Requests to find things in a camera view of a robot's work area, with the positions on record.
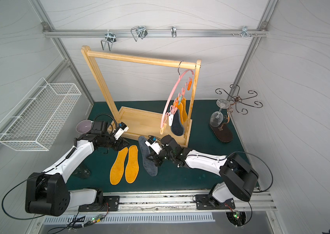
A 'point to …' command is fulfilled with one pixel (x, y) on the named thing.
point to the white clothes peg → (170, 119)
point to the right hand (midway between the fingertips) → (147, 156)
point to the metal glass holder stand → (224, 134)
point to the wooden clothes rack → (141, 121)
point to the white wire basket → (35, 122)
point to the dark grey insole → (151, 168)
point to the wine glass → (217, 117)
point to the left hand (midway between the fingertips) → (126, 142)
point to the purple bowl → (84, 126)
